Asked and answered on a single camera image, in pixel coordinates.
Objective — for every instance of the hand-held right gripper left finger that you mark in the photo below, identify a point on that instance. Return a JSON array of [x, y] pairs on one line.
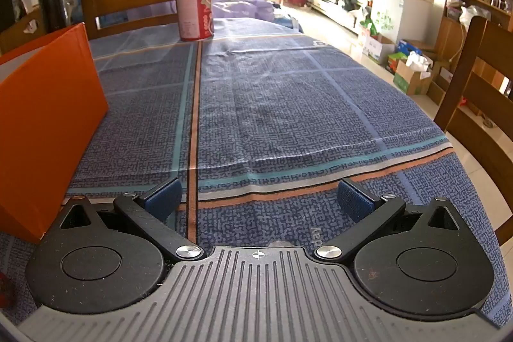
[[164, 201]]

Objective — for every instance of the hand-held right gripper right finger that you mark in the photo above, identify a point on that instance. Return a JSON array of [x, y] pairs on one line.
[[354, 202]]

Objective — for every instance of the orange cardboard box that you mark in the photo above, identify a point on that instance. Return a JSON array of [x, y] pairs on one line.
[[44, 117]]

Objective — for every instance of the open cardboard box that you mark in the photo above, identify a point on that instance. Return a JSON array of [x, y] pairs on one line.
[[412, 79]]

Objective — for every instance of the wooden slatted chair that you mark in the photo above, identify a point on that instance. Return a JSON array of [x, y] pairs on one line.
[[485, 113]]

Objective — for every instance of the white chest freezer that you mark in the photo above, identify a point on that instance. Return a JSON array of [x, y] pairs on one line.
[[394, 15]]

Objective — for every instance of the white television stand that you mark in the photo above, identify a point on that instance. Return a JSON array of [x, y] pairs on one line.
[[338, 11]]

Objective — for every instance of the red canister with yellow lid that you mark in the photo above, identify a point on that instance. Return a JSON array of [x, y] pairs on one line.
[[194, 7]]

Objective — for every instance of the purple cloth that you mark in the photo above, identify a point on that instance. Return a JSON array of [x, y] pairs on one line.
[[248, 9]]

